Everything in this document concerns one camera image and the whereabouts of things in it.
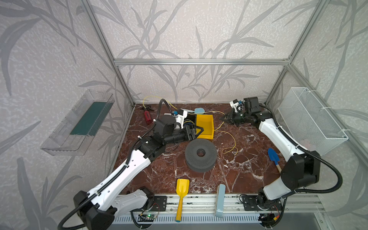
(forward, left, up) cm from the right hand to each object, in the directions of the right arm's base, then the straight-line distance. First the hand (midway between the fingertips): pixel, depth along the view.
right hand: (219, 114), depth 80 cm
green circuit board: (-46, +37, -24) cm, 63 cm away
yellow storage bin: (+13, +6, -25) cm, 29 cm away
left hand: (-15, +11, +8) cm, 20 cm away
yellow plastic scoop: (-32, +21, -24) cm, 46 cm away
